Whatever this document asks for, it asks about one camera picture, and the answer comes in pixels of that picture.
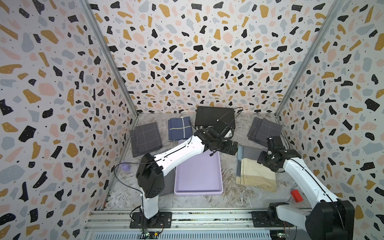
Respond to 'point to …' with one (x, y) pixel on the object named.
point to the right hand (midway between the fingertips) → (262, 160)
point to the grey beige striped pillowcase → (250, 173)
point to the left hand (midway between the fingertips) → (233, 148)
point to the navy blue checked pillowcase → (179, 128)
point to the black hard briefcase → (207, 116)
